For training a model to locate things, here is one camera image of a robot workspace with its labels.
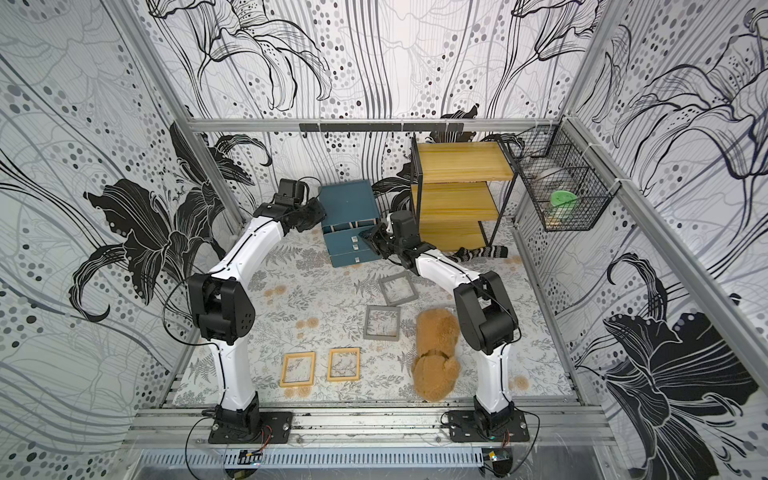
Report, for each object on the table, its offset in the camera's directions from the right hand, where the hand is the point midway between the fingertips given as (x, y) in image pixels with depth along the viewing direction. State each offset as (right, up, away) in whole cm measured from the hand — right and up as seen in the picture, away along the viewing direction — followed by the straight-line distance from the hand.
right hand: (363, 231), depth 90 cm
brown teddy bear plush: (+20, -35, -17) cm, 44 cm away
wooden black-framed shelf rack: (+34, +15, +17) cm, 41 cm away
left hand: (-12, +5, +3) cm, 14 cm away
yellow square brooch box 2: (-5, -38, -6) cm, 39 cm away
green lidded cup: (+55, +7, -12) cm, 57 cm away
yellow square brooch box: (-17, -39, -8) cm, 44 cm away
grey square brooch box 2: (+6, -28, +1) cm, 29 cm away
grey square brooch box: (+10, -16, +12) cm, 22 cm away
